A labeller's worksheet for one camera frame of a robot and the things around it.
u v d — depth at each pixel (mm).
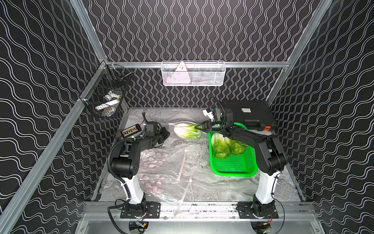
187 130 852
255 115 1133
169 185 822
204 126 828
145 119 874
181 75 897
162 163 901
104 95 840
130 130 1057
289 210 759
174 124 838
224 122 766
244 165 891
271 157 523
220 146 884
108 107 733
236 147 878
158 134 863
